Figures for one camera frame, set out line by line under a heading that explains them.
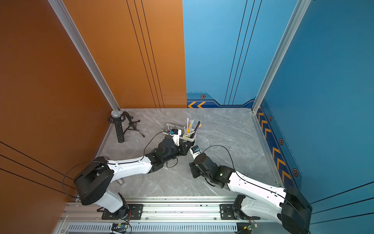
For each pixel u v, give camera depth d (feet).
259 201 1.50
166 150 2.11
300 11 2.31
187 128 3.11
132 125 3.28
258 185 1.54
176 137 2.48
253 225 2.26
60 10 2.31
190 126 3.01
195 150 2.24
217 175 1.90
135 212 2.42
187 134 3.00
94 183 1.47
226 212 2.38
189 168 2.58
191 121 2.92
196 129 3.01
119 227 2.37
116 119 2.73
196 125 2.98
